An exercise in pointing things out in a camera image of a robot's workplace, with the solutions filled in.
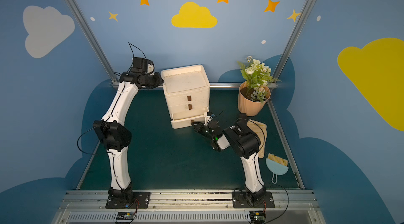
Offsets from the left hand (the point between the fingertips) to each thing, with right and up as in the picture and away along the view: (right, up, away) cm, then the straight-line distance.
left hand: (164, 78), depth 89 cm
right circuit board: (+48, -69, -16) cm, 86 cm away
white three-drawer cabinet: (+13, -7, -1) cm, 15 cm away
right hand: (+16, -26, +7) cm, 31 cm away
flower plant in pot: (+55, -7, +8) cm, 56 cm away
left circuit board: (-14, -67, -18) cm, 70 cm away
